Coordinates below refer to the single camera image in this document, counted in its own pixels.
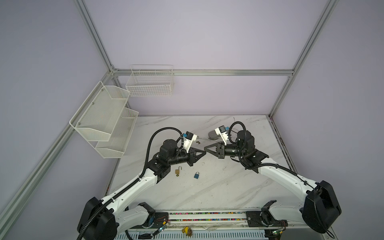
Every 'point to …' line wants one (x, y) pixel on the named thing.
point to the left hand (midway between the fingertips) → (204, 153)
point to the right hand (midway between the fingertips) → (205, 150)
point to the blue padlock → (196, 175)
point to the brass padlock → (177, 171)
